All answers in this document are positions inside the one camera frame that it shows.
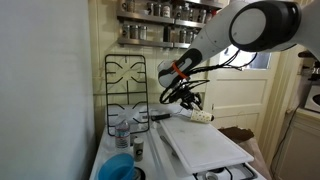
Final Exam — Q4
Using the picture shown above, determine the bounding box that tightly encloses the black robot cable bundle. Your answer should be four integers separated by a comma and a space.
159, 49, 258, 106

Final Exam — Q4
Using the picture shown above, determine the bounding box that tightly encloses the white dotted coffee cup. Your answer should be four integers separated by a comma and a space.
190, 109, 215, 123

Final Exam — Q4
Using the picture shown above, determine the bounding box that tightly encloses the orange cable strap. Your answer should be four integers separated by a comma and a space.
171, 61, 189, 80

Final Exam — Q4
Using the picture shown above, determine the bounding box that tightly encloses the cream kitchen cabinet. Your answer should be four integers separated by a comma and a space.
271, 108, 320, 180

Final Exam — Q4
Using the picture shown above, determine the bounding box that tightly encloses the white refrigerator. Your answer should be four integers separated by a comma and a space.
0, 0, 96, 180

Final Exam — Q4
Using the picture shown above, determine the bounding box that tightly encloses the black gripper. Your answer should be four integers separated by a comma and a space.
179, 90, 204, 113

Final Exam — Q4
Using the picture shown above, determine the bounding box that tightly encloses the white plastic cutting board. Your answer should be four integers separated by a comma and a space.
159, 114, 255, 175

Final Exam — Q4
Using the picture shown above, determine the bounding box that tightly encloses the cream panel door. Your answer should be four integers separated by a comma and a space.
203, 43, 284, 141

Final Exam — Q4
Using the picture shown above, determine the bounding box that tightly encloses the spice shaker with white lid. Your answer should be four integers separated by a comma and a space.
132, 137, 145, 163

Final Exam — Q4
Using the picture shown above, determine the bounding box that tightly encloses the brown paper bag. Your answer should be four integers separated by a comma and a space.
218, 125, 273, 180

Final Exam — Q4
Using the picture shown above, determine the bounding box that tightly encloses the blue plastic bowl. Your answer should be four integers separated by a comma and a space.
97, 153, 136, 180

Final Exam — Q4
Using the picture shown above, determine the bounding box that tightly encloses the metal wall shelf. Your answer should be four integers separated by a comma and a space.
116, 9, 208, 29
117, 36, 193, 50

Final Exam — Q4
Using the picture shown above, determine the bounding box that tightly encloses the white gas stove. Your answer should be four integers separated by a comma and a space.
89, 103, 268, 180

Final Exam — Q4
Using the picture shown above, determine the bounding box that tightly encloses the black stove grate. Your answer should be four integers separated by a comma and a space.
104, 54, 150, 136
193, 164, 258, 180

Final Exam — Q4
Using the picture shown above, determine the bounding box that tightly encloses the round gas burner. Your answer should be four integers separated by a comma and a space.
204, 170, 219, 180
133, 166, 147, 180

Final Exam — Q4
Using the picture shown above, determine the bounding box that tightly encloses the clear plastic water bottle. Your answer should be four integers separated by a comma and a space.
114, 119, 132, 152

